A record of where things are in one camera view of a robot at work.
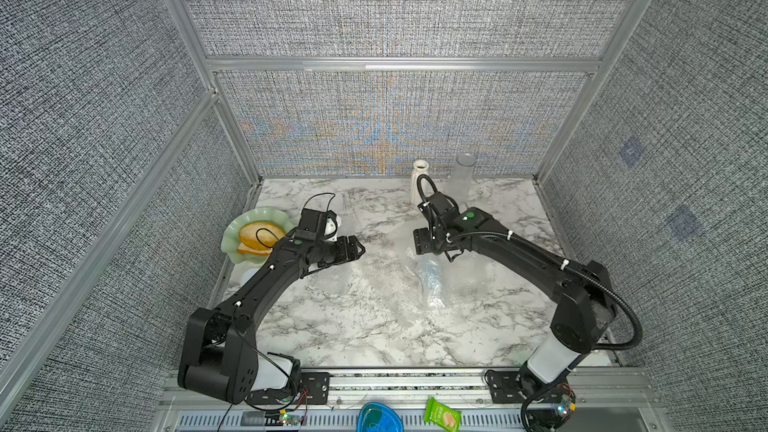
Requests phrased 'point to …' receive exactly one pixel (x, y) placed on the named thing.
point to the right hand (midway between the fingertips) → (425, 234)
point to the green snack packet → (442, 415)
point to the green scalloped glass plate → (230, 241)
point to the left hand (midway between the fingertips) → (359, 249)
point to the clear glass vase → (460, 180)
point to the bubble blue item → (431, 277)
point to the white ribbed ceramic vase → (421, 167)
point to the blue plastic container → (378, 417)
